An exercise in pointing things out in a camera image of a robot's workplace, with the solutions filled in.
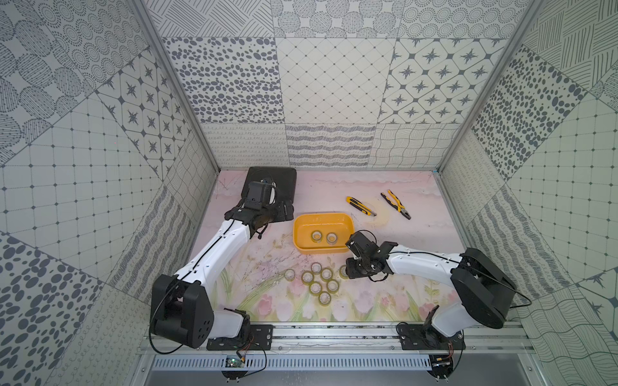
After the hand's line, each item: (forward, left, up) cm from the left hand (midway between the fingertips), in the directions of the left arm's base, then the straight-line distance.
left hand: (281, 205), depth 84 cm
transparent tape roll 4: (-15, -13, -19) cm, 27 cm away
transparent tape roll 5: (-17, -17, -19) cm, 31 cm away
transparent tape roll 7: (-22, -13, -19) cm, 32 cm away
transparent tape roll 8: (-26, -16, -19) cm, 36 cm away
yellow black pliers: (+15, -49, -19) cm, 55 cm away
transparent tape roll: (-3, -13, -18) cm, 22 cm away
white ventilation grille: (-44, -8, -20) cm, 49 cm away
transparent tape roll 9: (-18, -3, -20) cm, 26 cm away
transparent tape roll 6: (-19, -10, -19) cm, 28 cm away
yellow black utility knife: (+14, -32, -18) cm, 39 cm away
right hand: (-17, -27, -19) cm, 37 cm away
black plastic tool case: (+28, +4, -16) cm, 33 cm away
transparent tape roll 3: (-21, -19, -19) cm, 34 cm away
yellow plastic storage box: (-1, -15, -17) cm, 23 cm away
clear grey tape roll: (-3, -19, -18) cm, 26 cm away
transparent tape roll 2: (-17, -23, -17) cm, 33 cm away
